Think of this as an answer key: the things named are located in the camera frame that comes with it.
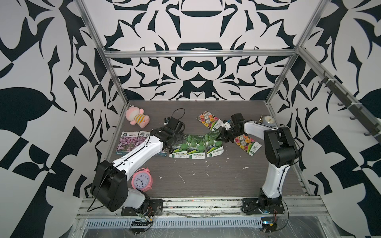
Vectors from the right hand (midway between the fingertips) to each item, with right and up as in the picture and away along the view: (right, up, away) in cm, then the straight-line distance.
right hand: (216, 137), depth 96 cm
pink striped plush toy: (-54, +13, +7) cm, 56 cm away
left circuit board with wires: (-40, -40, -23) cm, 61 cm away
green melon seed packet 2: (-13, -5, +1) cm, 14 cm away
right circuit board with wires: (+21, -38, -25) cm, 50 cm away
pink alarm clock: (-42, -21, -15) cm, 49 cm away
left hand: (-25, +2, -10) cm, 27 cm away
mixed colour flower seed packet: (-2, +10, +12) cm, 16 cm away
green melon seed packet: (-23, -9, -2) cm, 25 cm away
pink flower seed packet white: (-27, -1, -37) cm, 46 cm away
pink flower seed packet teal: (-57, -4, +1) cm, 57 cm away
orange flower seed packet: (+20, -5, +1) cm, 21 cm away
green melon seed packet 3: (-2, -6, -3) cm, 7 cm away
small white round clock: (+38, +10, +9) cm, 40 cm away
